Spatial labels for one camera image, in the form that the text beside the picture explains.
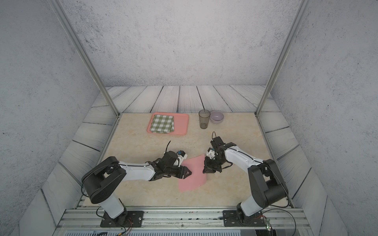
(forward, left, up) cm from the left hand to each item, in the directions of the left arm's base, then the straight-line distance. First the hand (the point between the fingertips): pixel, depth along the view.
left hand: (191, 174), depth 85 cm
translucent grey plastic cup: (+35, -9, +10) cm, 38 cm away
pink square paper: (-1, -3, -2) cm, 4 cm away
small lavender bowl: (+45, -20, +1) cm, 49 cm away
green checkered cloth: (+41, +22, -2) cm, 46 cm away
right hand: (0, -7, +3) cm, 8 cm away
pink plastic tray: (+42, +7, -3) cm, 43 cm away
